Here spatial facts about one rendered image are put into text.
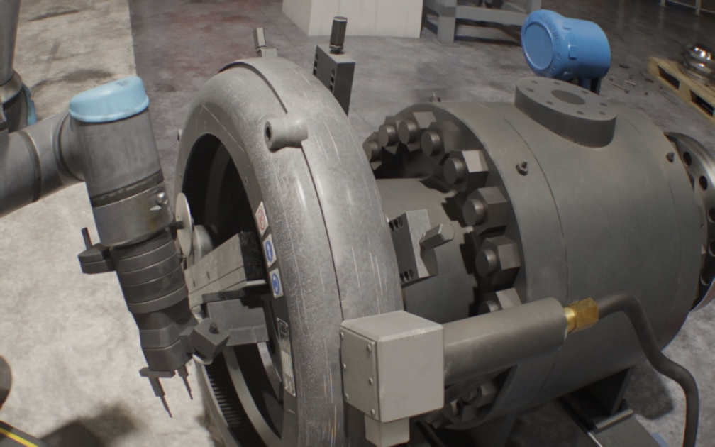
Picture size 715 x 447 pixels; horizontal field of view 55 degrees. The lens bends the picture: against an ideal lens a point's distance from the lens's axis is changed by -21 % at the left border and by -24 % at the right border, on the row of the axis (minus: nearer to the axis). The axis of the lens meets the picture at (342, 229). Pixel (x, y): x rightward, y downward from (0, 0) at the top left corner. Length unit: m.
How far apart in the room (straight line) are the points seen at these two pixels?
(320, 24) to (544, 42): 3.49
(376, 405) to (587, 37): 1.03
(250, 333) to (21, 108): 0.49
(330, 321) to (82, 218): 1.98
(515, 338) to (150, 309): 0.43
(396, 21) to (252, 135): 4.17
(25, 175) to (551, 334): 0.67
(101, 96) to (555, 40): 1.07
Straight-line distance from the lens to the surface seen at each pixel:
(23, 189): 0.87
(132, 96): 0.81
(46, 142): 0.89
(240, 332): 1.13
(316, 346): 1.00
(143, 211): 0.81
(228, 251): 1.17
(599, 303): 1.13
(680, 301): 1.55
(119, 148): 0.80
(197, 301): 1.16
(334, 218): 0.99
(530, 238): 1.23
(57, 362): 2.19
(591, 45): 1.71
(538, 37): 1.69
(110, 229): 0.82
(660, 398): 2.33
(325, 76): 1.17
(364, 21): 5.16
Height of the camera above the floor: 1.34
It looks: 28 degrees down
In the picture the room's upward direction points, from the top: 6 degrees clockwise
